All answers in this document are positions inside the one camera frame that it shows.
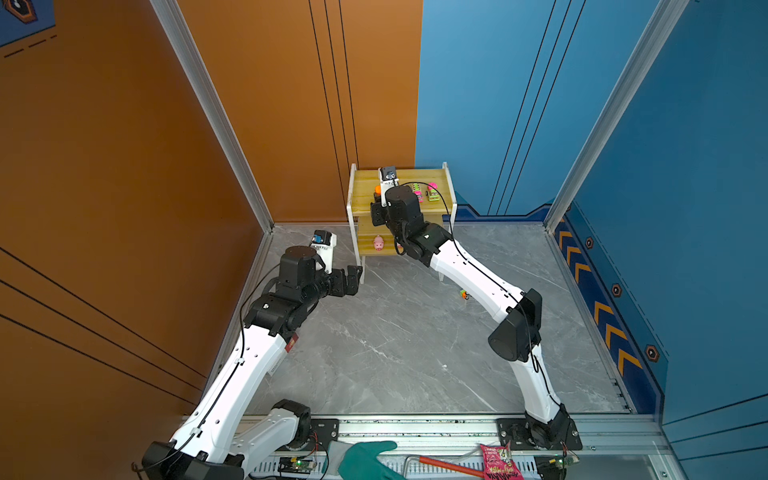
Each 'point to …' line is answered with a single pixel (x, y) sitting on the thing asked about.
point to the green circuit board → (295, 465)
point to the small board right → (563, 460)
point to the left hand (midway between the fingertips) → (346, 263)
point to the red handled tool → (446, 466)
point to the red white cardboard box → (294, 338)
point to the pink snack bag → (498, 464)
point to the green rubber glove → (359, 461)
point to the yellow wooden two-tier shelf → (361, 185)
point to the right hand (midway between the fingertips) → (377, 193)
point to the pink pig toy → (378, 243)
